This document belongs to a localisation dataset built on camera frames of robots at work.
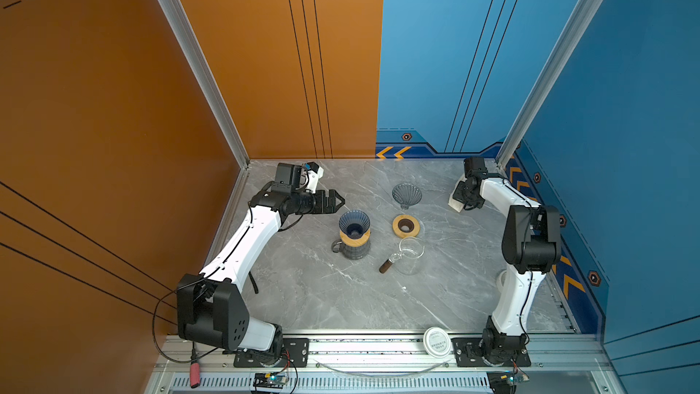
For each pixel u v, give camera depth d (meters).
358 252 0.88
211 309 0.42
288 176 0.63
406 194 1.03
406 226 0.99
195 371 0.71
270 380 0.71
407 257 0.82
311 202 0.71
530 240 0.54
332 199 0.72
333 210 0.72
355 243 0.84
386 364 0.73
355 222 0.87
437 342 0.70
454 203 1.03
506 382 0.70
